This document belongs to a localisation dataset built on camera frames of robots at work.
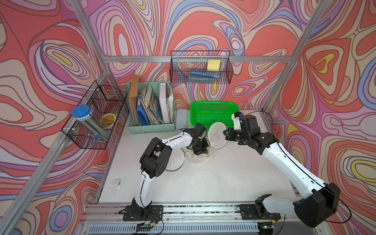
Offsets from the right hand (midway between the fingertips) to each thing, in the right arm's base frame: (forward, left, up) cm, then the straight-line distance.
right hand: (225, 135), depth 79 cm
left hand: (0, +6, -17) cm, 18 cm away
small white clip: (-18, +60, -17) cm, 65 cm away
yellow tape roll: (+9, +64, +7) cm, 65 cm away
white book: (+24, +35, +4) cm, 43 cm away
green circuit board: (-38, +44, -23) cm, 62 cm away
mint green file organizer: (+19, +58, -15) cm, 63 cm away
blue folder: (+21, +50, -2) cm, 54 cm away
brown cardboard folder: (+21, +51, +11) cm, 56 cm away
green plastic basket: (+38, +5, -21) cm, 43 cm away
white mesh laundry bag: (-6, +28, -14) cm, 32 cm away
